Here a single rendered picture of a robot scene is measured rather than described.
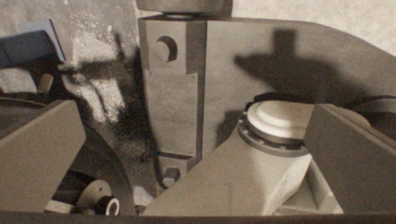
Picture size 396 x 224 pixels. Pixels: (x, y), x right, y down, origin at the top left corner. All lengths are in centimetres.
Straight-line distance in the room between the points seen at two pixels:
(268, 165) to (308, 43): 26
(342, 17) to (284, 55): 24
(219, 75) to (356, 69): 28
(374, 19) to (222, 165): 55
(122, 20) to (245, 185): 59
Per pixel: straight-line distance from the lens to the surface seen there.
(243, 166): 32
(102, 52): 77
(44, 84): 57
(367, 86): 55
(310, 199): 49
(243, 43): 45
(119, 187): 59
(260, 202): 28
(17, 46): 81
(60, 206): 43
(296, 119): 36
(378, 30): 71
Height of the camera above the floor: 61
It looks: 59 degrees down
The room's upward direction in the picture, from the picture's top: 159 degrees counter-clockwise
